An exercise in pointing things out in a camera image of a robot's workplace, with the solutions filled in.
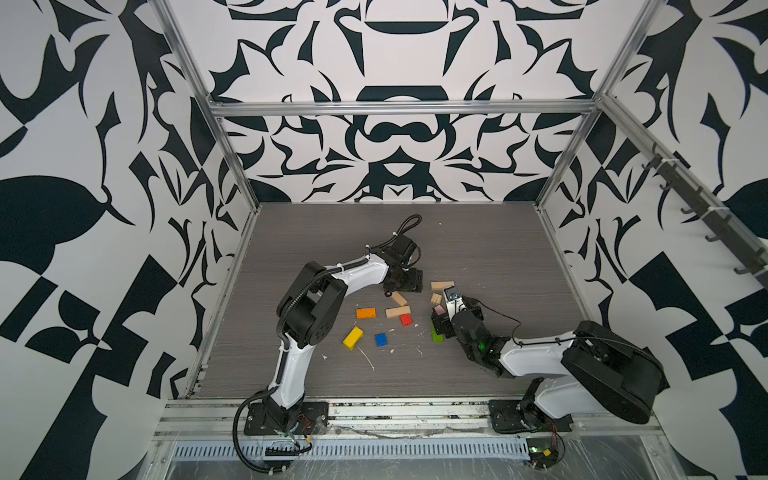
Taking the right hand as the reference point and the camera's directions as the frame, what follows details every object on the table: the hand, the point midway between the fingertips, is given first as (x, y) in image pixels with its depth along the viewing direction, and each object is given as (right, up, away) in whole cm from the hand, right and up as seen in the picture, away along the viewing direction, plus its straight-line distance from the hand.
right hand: (449, 302), depth 89 cm
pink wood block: (-3, -2, -2) cm, 4 cm away
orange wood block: (-25, -4, +3) cm, 25 cm away
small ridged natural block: (-3, 0, +5) cm, 6 cm away
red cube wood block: (-13, -6, +3) cm, 14 cm away
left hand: (-9, +5, +6) cm, 12 cm away
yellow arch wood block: (-28, -9, -4) cm, 29 cm away
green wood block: (-5, -9, -3) cm, 11 cm away
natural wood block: (-15, -3, +3) cm, 15 cm away
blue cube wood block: (-20, -10, -3) cm, 23 cm away
